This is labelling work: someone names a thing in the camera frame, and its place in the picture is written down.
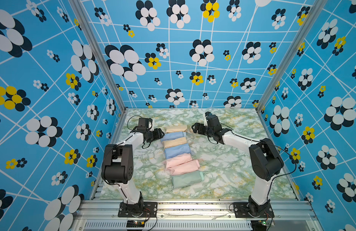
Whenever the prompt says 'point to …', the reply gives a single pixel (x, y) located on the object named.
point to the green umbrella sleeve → (186, 179)
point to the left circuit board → (135, 224)
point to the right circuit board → (259, 225)
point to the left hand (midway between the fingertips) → (162, 133)
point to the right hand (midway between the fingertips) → (198, 127)
